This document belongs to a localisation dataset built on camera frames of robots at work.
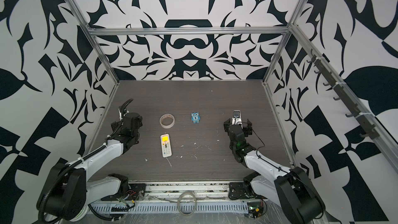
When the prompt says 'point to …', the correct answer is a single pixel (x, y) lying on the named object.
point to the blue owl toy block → (195, 117)
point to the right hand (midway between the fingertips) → (240, 118)
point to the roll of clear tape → (167, 121)
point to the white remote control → (166, 149)
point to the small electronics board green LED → (255, 209)
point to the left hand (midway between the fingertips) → (125, 117)
